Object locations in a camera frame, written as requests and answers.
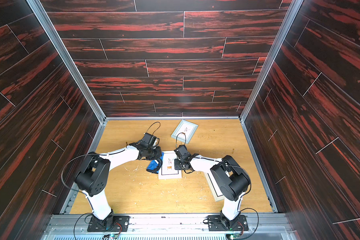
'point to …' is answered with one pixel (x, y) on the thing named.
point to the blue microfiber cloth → (153, 164)
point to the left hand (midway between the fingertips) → (163, 154)
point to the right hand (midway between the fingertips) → (180, 163)
